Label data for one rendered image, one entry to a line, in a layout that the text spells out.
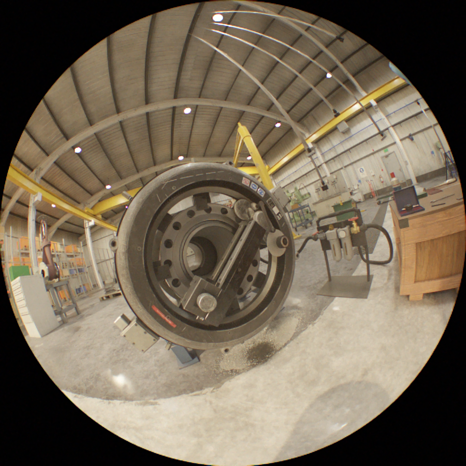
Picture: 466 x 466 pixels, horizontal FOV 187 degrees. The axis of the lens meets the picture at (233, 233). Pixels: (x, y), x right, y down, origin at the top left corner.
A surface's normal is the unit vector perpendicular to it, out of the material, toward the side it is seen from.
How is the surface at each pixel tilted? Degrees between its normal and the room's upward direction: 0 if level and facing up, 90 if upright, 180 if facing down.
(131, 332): 90
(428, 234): 90
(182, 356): 90
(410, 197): 77
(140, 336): 90
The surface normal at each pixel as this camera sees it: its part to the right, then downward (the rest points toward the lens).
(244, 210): 0.45, -0.17
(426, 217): -0.83, 0.28
